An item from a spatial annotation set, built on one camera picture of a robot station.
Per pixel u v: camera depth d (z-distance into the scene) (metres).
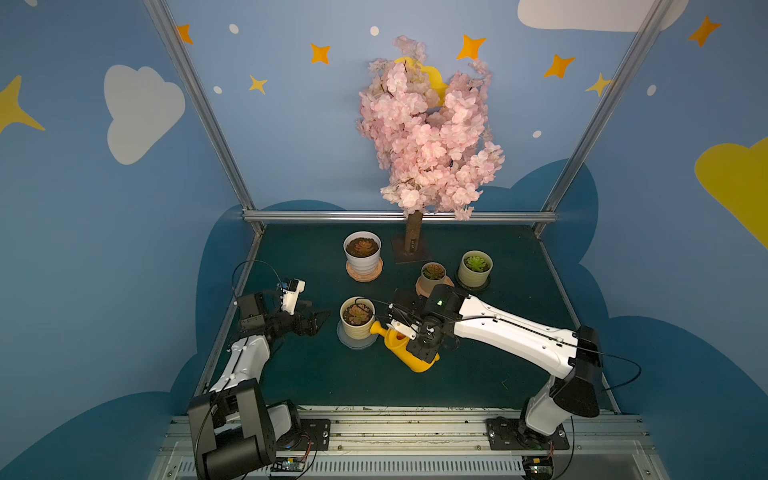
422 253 1.14
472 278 1.00
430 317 0.50
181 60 0.76
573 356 0.42
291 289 0.75
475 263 1.01
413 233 1.06
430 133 0.61
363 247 1.02
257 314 0.68
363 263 1.01
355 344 0.89
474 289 1.04
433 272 0.98
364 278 1.06
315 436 0.75
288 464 0.72
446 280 1.03
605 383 0.88
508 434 0.75
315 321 0.75
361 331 0.86
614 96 0.83
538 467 0.72
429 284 0.99
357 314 0.89
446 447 0.74
